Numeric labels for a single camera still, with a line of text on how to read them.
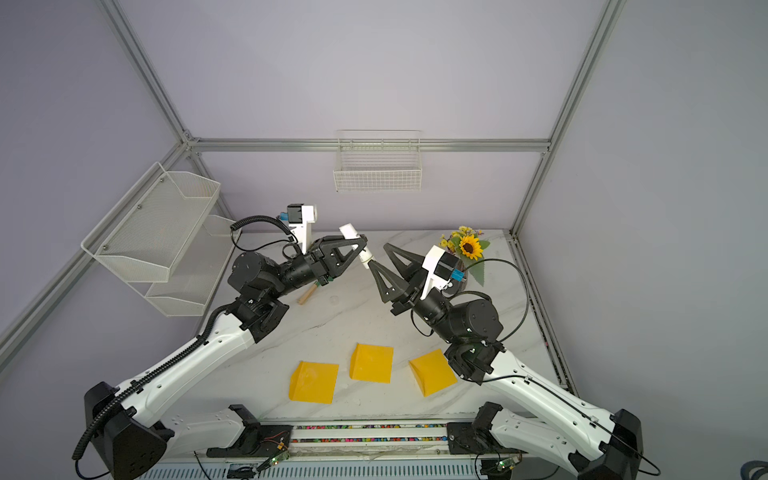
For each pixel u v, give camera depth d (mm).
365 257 533
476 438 659
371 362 862
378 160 948
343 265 518
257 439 692
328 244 513
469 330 432
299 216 499
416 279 489
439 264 426
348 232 522
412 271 524
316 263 493
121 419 382
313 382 832
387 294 491
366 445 734
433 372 863
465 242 823
